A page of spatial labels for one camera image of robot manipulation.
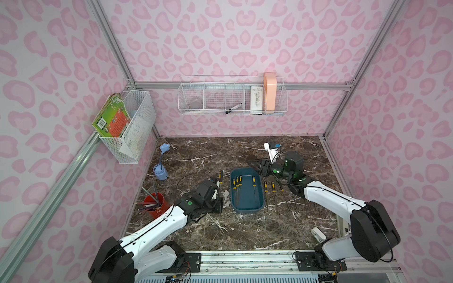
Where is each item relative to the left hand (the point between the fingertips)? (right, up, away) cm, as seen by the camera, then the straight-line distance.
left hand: (223, 201), depth 81 cm
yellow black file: (+22, +2, +13) cm, 26 cm away
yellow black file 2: (+16, +4, +14) cm, 22 cm away
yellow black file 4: (+7, +4, +14) cm, 16 cm away
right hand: (+12, +18, -3) cm, 22 cm away
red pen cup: (-31, -2, +1) cm, 31 cm away
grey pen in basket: (+7, +48, +16) cm, 52 cm away
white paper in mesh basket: (-42, +30, +3) cm, 51 cm away
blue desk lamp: (-34, +13, +12) cm, 39 cm away
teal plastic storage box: (+12, 0, +10) cm, 16 cm away
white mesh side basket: (-46, +49, +12) cm, 68 cm away
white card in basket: (+16, +51, +9) cm, 54 cm away
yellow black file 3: (+9, +7, +16) cm, 20 cm away
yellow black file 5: (+5, +3, +13) cm, 15 cm away
